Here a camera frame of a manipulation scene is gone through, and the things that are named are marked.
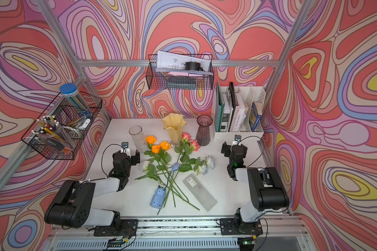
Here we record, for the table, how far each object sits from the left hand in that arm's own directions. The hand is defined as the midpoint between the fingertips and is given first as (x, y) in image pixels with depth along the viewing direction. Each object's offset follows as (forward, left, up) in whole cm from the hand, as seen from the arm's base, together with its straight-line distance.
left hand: (130, 150), depth 91 cm
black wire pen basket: (-1, +19, +22) cm, 29 cm away
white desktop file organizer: (+30, -77, +15) cm, 84 cm away
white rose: (-7, -9, -6) cm, 13 cm away
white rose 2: (-5, -47, -4) cm, 47 cm away
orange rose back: (+11, -10, -4) cm, 16 cm away
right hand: (+4, -62, -1) cm, 62 cm away
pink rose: (+14, -33, -5) cm, 36 cm away
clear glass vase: (+8, -4, 0) cm, 9 cm away
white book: (+16, -64, +14) cm, 68 cm away
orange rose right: (+6, -20, -4) cm, 21 cm away
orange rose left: (+4, -14, -5) cm, 15 cm away
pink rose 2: (-3, -33, -8) cm, 34 cm away
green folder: (+15, -52, +21) cm, 58 cm away
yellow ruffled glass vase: (+15, -25, +7) cm, 30 cm away
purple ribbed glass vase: (+10, -43, +5) cm, 45 cm away
